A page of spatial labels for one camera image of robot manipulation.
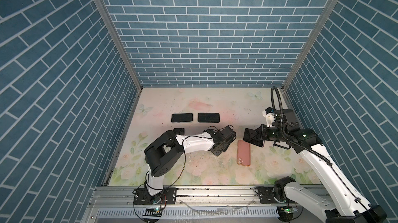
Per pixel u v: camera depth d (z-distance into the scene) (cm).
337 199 41
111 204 74
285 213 72
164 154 48
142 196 74
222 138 69
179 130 95
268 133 64
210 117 110
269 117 68
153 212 72
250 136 78
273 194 73
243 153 88
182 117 102
